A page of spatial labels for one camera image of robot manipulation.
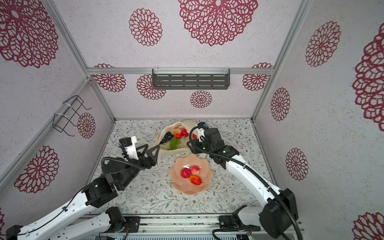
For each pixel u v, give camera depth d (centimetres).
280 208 39
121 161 41
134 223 73
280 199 39
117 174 45
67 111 77
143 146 65
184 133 107
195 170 87
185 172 86
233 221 66
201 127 67
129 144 54
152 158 57
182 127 107
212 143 57
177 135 106
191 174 88
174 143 103
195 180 84
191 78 94
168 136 105
